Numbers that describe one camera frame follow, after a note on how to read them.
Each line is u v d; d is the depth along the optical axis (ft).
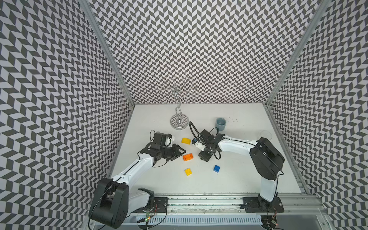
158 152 2.08
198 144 2.76
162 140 2.23
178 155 2.38
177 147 2.47
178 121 3.50
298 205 2.47
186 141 3.16
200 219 2.27
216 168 2.76
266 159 1.65
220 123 3.31
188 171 2.72
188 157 2.90
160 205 2.37
